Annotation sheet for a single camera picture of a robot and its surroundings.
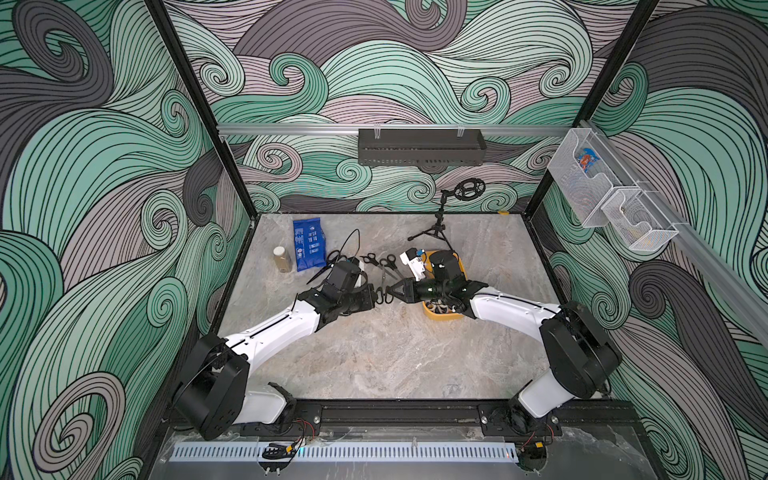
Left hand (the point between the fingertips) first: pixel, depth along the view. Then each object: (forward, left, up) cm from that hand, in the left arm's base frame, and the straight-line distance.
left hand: (380, 293), depth 83 cm
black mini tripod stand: (+31, -28, +12) cm, 43 cm away
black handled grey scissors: (0, -1, 0) cm, 1 cm away
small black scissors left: (+22, +4, -13) cm, 25 cm away
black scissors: (+22, +18, -13) cm, 31 cm away
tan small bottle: (+16, +33, -6) cm, 37 cm away
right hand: (+1, -3, 0) cm, 3 cm away
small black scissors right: (+19, -4, -12) cm, 23 cm away
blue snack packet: (+25, +26, -10) cm, 37 cm away
